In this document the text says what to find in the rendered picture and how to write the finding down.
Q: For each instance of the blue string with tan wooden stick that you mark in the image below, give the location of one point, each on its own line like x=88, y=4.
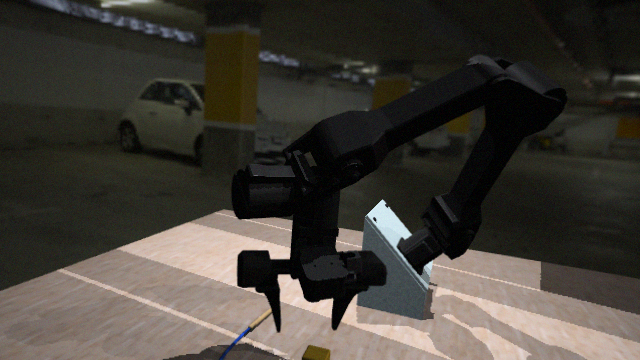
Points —
x=250, y=327

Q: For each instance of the yellow block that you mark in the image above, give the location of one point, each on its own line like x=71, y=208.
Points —
x=316, y=353

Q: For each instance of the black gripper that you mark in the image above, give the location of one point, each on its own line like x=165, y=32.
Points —
x=255, y=268

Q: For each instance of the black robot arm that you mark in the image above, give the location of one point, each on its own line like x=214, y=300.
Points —
x=520, y=100

